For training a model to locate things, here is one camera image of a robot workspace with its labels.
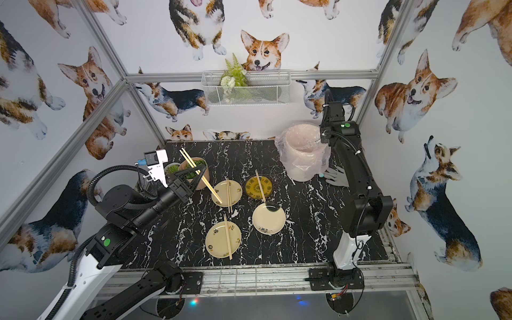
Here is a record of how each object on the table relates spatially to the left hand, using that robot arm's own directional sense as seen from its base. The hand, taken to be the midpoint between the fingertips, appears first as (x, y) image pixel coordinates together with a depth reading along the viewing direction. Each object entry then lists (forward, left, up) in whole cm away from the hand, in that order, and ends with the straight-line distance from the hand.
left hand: (206, 166), depth 53 cm
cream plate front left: (-5, +6, -45) cm, 46 cm away
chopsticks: (-12, -1, -42) cm, 44 cm away
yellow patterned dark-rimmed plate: (+20, -9, -45) cm, 50 cm away
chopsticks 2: (+20, -13, -44) cm, 50 cm away
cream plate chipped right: (+1, -16, -44) cm, 47 cm away
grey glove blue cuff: (+25, -52, -43) cm, 72 cm away
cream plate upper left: (+19, +7, -44) cm, 48 cm away
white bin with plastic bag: (+22, -31, -21) cm, 44 cm away
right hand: (+26, -45, -12) cm, 54 cm away
